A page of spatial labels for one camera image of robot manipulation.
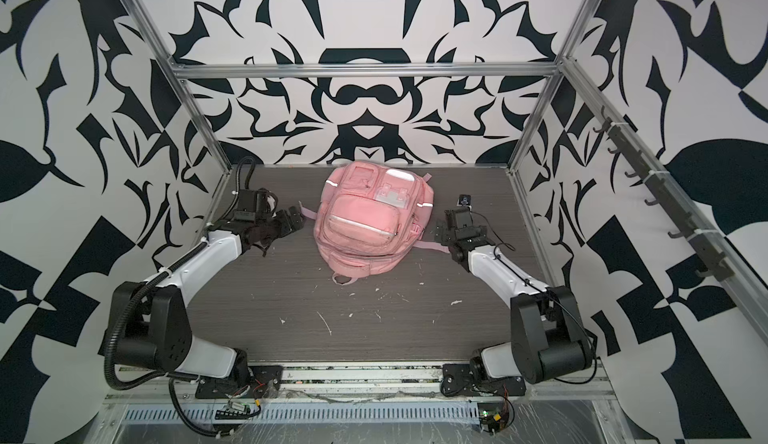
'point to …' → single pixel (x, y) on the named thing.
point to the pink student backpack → (370, 218)
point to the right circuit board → (493, 417)
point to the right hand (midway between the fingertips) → (460, 225)
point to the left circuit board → (233, 410)
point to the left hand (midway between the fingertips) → (294, 218)
